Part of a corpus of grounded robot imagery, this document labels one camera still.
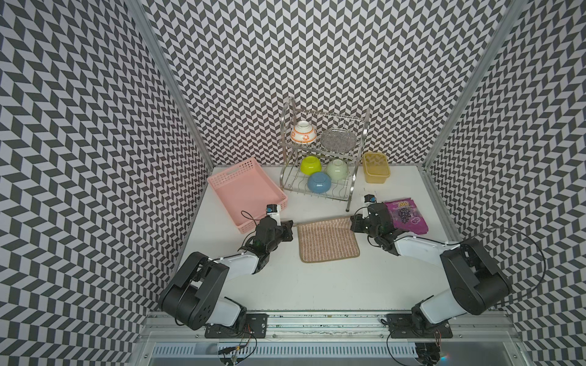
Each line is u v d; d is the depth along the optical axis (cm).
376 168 109
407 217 94
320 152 83
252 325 72
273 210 79
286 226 79
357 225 81
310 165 109
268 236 68
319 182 102
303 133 88
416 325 66
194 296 43
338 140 112
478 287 44
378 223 71
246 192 108
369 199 81
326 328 74
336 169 105
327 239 93
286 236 79
